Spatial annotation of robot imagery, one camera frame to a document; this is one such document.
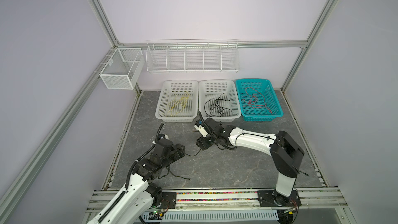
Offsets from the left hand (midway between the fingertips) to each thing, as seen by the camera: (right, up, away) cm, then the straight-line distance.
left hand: (180, 152), depth 79 cm
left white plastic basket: (-11, +36, +36) cm, 53 cm away
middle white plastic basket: (+24, +28, +36) cm, 51 cm away
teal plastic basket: (+51, +18, +26) cm, 60 cm away
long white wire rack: (+6, +58, +23) cm, 63 cm away
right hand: (+10, +3, +7) cm, 13 cm away
